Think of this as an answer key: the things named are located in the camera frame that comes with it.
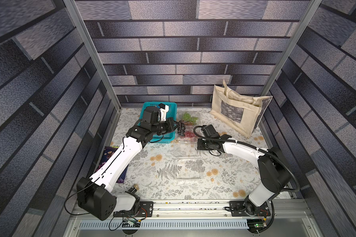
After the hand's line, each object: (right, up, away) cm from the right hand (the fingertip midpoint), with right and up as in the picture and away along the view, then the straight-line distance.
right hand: (197, 143), depth 92 cm
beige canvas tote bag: (+30, +19, +1) cm, 36 cm away
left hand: (-11, +13, -19) cm, 26 cm away
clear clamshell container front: (+2, +21, +26) cm, 33 cm away
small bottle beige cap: (-36, -22, -14) cm, 45 cm away
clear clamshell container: (-4, +2, +6) cm, 8 cm away
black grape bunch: (-10, +10, -17) cm, 23 cm away
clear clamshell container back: (-6, -14, -3) cm, 16 cm away
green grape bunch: (-6, +18, +15) cm, 24 cm away
